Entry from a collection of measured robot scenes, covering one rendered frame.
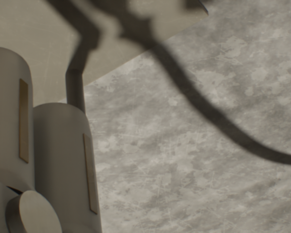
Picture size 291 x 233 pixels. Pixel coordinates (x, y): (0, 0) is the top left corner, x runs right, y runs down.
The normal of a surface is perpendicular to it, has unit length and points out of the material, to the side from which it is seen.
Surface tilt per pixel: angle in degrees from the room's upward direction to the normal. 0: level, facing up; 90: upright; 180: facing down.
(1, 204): 90
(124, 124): 0
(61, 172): 90
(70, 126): 90
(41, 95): 0
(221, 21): 0
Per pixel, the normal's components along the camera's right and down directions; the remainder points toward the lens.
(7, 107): 0.49, -0.64
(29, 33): 0.13, 0.72
